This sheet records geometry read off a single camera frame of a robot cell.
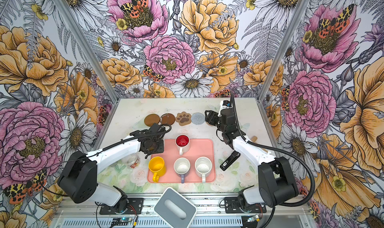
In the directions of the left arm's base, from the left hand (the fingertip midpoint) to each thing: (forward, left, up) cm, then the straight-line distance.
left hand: (158, 153), depth 87 cm
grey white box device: (-27, -11, -4) cm, 29 cm away
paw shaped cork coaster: (+29, -13, -5) cm, 32 cm away
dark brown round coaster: (+29, +11, -6) cm, 31 cm away
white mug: (-7, -26, -4) cm, 27 cm away
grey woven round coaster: (+28, -24, -5) cm, 37 cm away
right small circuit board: (-31, -49, -5) cm, 58 cm away
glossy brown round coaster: (+28, -2, -5) cm, 29 cm away
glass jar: (-5, +12, +1) cm, 13 cm away
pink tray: (+5, -23, -5) cm, 24 cm away
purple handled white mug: (-7, -14, -4) cm, 16 cm away
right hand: (+15, -29, +14) cm, 36 cm away
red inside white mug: (+8, -13, -3) cm, 16 cm away
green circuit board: (-31, +14, -6) cm, 34 cm away
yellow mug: (-6, 0, -4) cm, 7 cm away
